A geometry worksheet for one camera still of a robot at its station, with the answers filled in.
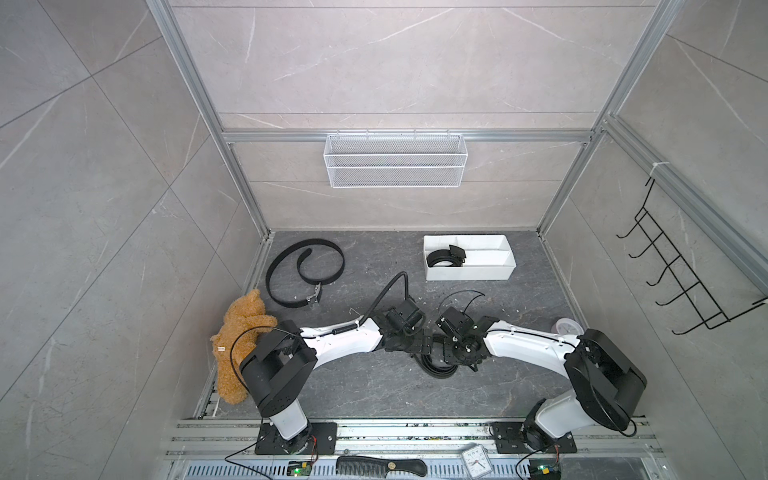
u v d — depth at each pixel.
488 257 1.07
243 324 0.82
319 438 0.73
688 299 0.63
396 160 1.01
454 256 0.98
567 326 0.91
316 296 0.97
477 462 0.69
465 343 0.64
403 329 0.69
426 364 0.84
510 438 0.73
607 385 0.43
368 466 0.70
